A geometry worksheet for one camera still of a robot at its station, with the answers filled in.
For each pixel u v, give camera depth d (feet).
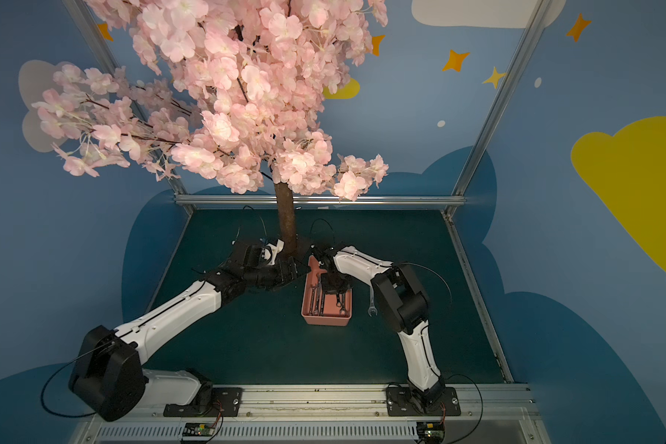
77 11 2.27
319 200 4.52
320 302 3.05
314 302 3.06
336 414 2.41
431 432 2.40
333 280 2.75
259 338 2.85
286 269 2.35
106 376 1.34
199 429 2.35
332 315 2.94
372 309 3.02
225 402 2.46
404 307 1.77
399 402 2.44
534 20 2.34
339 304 3.05
